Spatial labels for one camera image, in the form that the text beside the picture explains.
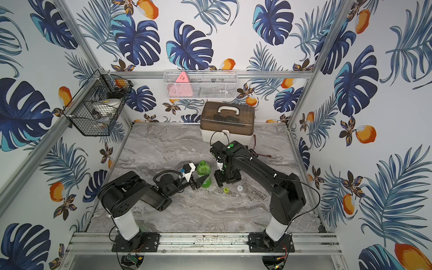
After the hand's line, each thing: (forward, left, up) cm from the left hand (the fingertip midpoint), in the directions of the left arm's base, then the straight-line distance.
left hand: (203, 167), depth 82 cm
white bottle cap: (-3, -19, -14) cm, 24 cm away
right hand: (-6, -11, -3) cm, 13 cm away
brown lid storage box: (+27, -10, +5) cm, 29 cm away
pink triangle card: (+37, +15, +20) cm, 44 cm away
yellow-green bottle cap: (-4, -12, -14) cm, 19 cm away
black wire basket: (+21, +57, +16) cm, 63 cm away
